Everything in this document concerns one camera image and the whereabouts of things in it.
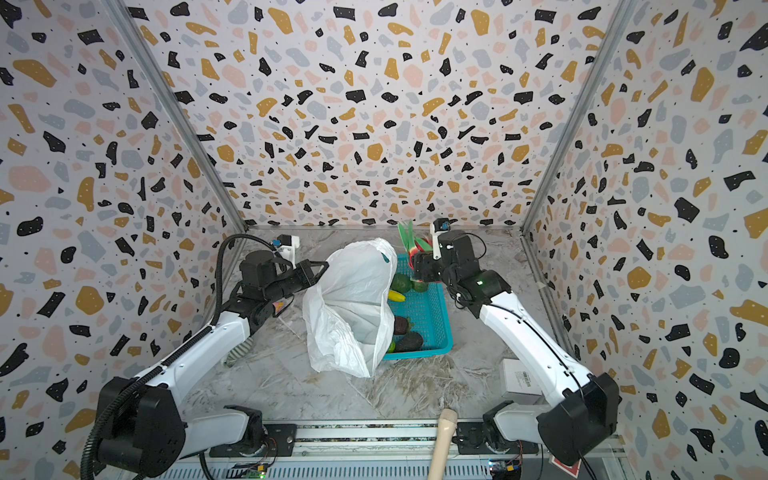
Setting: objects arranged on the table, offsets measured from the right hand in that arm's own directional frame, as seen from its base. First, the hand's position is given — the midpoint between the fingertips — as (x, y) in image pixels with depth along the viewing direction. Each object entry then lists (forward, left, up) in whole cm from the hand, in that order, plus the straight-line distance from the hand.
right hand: (420, 251), depth 76 cm
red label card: (-43, -35, -27) cm, 62 cm away
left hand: (-1, +24, -3) cm, 24 cm away
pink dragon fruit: (+1, +2, +2) cm, 3 cm away
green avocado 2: (+6, -1, -26) cm, 27 cm away
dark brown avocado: (-14, +2, -24) cm, 27 cm away
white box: (-25, -26, -25) cm, 44 cm away
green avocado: (+6, +5, -23) cm, 24 cm away
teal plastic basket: (-2, -4, -29) cm, 29 cm away
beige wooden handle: (-35, -7, -26) cm, 44 cm away
